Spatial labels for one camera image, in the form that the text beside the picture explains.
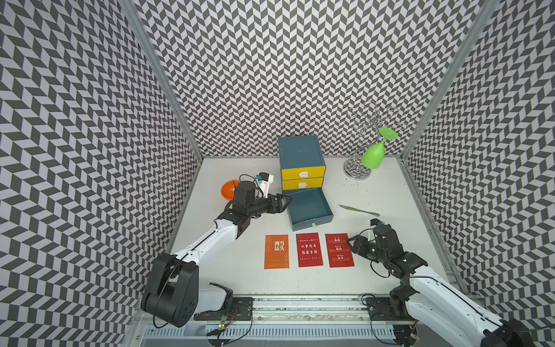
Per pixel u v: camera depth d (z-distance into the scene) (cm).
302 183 92
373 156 87
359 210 106
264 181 75
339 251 87
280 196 73
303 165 87
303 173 87
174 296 40
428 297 53
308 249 87
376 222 77
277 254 85
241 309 73
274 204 72
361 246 74
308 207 99
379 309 74
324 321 72
